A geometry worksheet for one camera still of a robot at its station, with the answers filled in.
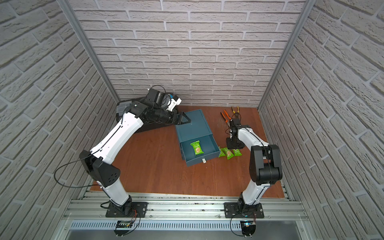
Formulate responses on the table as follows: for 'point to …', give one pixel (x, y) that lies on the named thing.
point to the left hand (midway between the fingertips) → (187, 119)
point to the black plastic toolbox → (122, 106)
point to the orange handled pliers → (227, 116)
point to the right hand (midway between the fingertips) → (236, 146)
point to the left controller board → (123, 227)
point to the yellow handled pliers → (236, 113)
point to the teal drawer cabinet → (198, 127)
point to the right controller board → (248, 227)
